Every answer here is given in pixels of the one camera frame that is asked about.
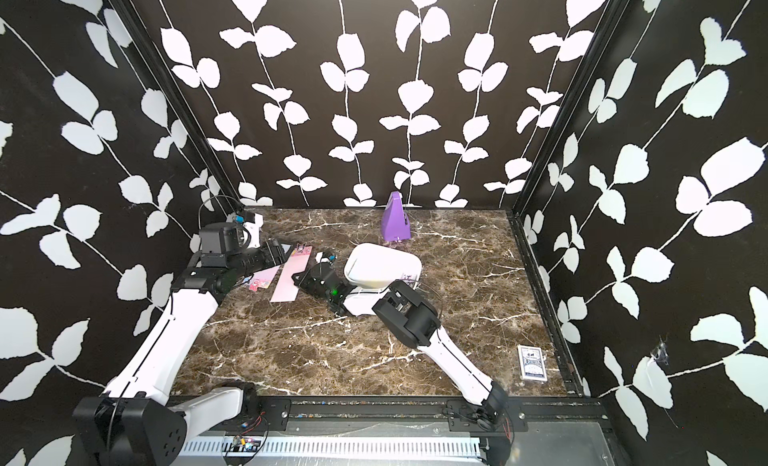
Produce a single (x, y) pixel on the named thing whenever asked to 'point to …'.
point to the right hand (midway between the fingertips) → (286, 272)
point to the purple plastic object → (396, 223)
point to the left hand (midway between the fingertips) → (288, 243)
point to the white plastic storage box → (374, 266)
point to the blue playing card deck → (532, 363)
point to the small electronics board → (241, 444)
